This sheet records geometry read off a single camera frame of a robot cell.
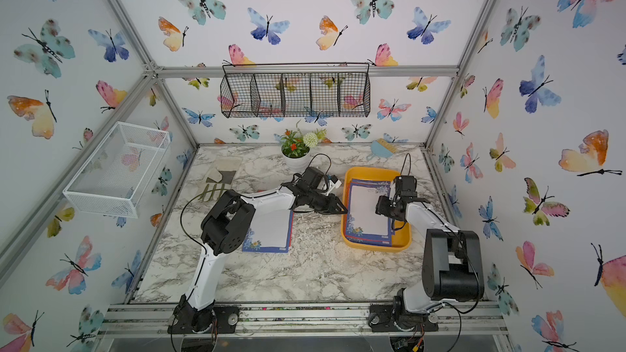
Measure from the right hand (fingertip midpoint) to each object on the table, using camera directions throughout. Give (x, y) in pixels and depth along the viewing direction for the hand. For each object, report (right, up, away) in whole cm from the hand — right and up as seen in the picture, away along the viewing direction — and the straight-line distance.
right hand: (386, 205), depth 93 cm
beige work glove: (-69, +12, +17) cm, 72 cm away
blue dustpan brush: (+4, +24, +27) cm, 36 cm away
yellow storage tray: (+5, -11, -4) cm, 13 cm away
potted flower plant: (-35, +23, +6) cm, 42 cm away
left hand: (-15, -2, -3) cm, 15 cm away
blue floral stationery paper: (-9, -7, 0) cm, 12 cm away
